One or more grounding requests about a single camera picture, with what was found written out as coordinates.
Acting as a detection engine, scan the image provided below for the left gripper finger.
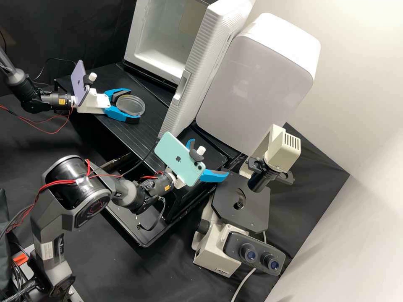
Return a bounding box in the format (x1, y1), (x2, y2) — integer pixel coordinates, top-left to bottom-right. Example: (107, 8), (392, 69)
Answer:
(103, 106), (141, 125)
(105, 89), (132, 102)

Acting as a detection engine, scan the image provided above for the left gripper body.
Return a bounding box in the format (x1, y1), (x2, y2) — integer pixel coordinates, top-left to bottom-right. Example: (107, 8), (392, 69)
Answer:
(76, 93), (111, 115)

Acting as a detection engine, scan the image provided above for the petri dish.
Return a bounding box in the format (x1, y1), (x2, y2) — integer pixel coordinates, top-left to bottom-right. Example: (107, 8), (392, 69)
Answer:
(115, 95), (146, 116)

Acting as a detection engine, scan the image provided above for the white incubator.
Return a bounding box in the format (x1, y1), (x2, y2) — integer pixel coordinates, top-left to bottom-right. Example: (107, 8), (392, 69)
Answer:
(123, 0), (215, 86)

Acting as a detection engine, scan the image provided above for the incubator door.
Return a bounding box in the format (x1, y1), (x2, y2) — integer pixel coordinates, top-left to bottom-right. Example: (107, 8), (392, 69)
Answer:
(157, 0), (256, 141)

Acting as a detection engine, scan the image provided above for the black platform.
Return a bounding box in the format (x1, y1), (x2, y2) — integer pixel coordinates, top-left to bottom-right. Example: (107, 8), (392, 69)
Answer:
(53, 64), (177, 159)
(115, 60), (241, 169)

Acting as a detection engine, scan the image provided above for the black tray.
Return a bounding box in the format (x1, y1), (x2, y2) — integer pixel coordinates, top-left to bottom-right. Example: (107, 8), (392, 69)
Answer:
(105, 150), (230, 250)

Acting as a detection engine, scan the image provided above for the cream microscope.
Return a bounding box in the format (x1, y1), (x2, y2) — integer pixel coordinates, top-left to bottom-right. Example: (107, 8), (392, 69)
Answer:
(191, 123), (304, 278)

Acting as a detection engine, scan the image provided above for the white box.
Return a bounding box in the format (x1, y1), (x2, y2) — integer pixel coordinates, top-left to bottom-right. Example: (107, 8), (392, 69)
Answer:
(194, 12), (322, 149)

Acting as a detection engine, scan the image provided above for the right wrist camera phone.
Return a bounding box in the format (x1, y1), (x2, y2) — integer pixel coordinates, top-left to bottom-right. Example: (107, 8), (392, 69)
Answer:
(153, 131), (207, 187)

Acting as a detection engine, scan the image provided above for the wrist camera phone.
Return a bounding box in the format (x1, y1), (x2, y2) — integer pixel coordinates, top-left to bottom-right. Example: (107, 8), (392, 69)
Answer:
(153, 131), (207, 187)
(70, 59), (98, 107)

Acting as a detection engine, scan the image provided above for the left wrist camera phone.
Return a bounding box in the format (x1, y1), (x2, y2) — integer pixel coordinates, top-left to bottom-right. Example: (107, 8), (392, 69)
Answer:
(70, 59), (98, 107)

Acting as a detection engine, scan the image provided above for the black cable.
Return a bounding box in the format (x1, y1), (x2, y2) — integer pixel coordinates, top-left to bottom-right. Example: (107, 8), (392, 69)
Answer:
(119, 145), (159, 177)
(33, 57), (78, 81)

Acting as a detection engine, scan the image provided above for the grey cable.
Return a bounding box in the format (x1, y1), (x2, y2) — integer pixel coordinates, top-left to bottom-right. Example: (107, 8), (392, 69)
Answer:
(230, 267), (256, 302)

